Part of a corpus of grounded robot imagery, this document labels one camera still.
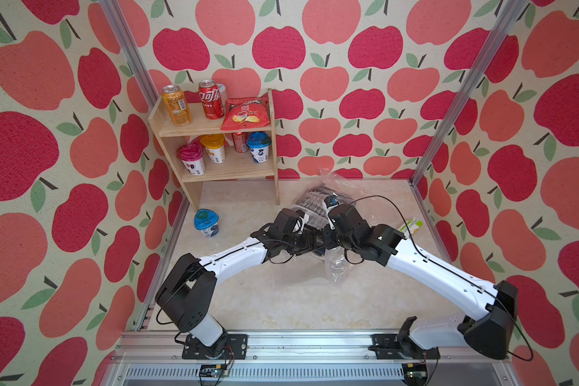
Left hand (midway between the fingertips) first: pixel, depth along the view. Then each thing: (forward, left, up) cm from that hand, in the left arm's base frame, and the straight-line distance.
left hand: (324, 250), depth 80 cm
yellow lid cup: (+38, +41, +15) cm, 58 cm away
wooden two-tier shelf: (+35, +34, +5) cm, 49 cm away
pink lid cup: (+30, +48, +16) cm, 59 cm away
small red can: (+43, +32, +13) cm, 56 cm away
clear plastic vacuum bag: (+40, -13, -11) cm, 43 cm away
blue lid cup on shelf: (+38, +24, +16) cm, 47 cm away
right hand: (+3, 0, +7) cm, 8 cm away
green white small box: (+18, -41, -10) cm, 46 cm away
